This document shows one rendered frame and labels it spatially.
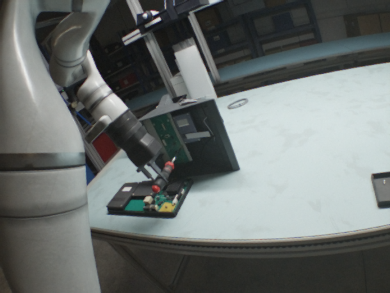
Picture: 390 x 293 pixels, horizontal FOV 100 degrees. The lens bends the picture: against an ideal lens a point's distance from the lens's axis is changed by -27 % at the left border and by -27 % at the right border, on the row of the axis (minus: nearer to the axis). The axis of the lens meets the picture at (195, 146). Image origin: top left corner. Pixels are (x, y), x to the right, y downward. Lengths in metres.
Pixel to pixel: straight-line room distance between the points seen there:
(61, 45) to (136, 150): 0.27
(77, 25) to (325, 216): 0.51
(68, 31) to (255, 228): 0.46
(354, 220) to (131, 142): 0.47
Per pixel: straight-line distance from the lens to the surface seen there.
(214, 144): 0.59
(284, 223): 0.44
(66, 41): 0.36
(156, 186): 0.49
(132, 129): 0.48
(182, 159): 0.64
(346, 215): 0.45
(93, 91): 0.49
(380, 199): 0.48
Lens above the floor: 1.35
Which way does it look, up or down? 25 degrees down
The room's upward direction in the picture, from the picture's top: 25 degrees counter-clockwise
